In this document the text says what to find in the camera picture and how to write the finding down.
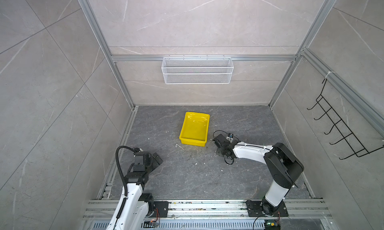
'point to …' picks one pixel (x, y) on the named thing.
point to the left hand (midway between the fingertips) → (152, 157)
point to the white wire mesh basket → (194, 70)
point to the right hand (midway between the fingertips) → (221, 150)
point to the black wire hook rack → (354, 143)
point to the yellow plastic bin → (195, 129)
